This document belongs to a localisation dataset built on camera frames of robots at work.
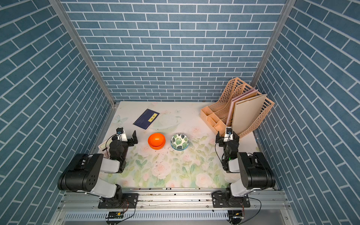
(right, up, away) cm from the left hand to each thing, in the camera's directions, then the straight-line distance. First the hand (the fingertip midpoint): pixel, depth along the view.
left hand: (131, 131), depth 90 cm
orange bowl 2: (+17, -9, 0) cm, 19 cm away
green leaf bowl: (+31, -8, +5) cm, 33 cm away
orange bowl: (+16, -4, +2) cm, 17 cm away
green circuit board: (-1, -42, -18) cm, 45 cm away
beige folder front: (+78, +11, +6) cm, 79 cm away
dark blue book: (+5, +7, +19) cm, 21 cm away
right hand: (+63, -1, +1) cm, 63 cm away
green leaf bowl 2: (+32, -12, 0) cm, 34 cm away
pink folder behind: (+69, +21, -6) cm, 73 cm away
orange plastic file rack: (+58, +10, +12) cm, 60 cm away
